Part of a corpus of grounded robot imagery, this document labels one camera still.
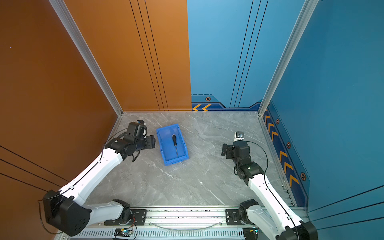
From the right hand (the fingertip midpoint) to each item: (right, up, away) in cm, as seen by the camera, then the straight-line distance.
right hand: (230, 145), depth 82 cm
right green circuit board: (+9, -39, -12) cm, 42 cm away
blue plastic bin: (-41, +4, +20) cm, 46 cm away
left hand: (-44, +3, 0) cm, 44 cm away
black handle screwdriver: (-34, +1, +21) cm, 40 cm away
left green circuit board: (-54, -40, -11) cm, 68 cm away
